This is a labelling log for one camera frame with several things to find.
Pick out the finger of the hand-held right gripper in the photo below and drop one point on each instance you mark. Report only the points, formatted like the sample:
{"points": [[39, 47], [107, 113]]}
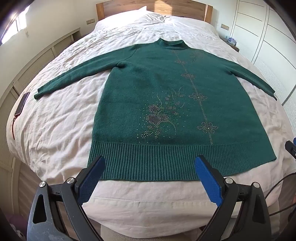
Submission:
{"points": [[290, 148]]}

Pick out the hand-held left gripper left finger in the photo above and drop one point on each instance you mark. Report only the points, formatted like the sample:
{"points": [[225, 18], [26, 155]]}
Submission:
{"points": [[92, 178]]}

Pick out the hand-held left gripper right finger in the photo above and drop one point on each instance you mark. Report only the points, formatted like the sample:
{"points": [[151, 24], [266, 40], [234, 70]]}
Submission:
{"points": [[208, 180]]}

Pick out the green beaded sweater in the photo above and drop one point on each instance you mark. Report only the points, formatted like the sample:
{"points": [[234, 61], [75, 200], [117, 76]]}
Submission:
{"points": [[148, 92]]}

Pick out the bed with white sheet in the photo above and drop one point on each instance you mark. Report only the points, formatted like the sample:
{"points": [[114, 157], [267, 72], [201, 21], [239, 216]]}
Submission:
{"points": [[64, 125]]}

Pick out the purple cloth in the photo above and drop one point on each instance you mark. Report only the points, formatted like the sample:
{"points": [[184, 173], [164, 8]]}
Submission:
{"points": [[16, 228]]}

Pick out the dark smartphone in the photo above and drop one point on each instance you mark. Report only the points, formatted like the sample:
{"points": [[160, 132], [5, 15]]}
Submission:
{"points": [[22, 103]]}

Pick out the wooden nightstand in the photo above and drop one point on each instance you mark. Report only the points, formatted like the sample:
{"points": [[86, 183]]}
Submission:
{"points": [[235, 48]]}

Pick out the white wardrobe doors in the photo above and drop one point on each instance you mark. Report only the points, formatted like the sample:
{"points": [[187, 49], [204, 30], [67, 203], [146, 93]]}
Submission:
{"points": [[266, 34]]}

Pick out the beige louvred window cabinet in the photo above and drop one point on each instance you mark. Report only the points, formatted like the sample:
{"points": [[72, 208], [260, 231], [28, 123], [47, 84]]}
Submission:
{"points": [[41, 60]]}

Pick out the white pillow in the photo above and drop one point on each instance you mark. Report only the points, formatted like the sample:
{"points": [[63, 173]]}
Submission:
{"points": [[136, 16], [192, 23]]}

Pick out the wooden headboard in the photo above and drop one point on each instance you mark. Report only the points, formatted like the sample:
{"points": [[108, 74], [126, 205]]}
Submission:
{"points": [[111, 10]]}

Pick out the window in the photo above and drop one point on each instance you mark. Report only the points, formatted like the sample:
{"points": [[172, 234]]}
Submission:
{"points": [[18, 25]]}

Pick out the beige wall switch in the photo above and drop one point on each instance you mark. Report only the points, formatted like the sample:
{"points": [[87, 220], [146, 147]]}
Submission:
{"points": [[224, 26], [90, 21]]}

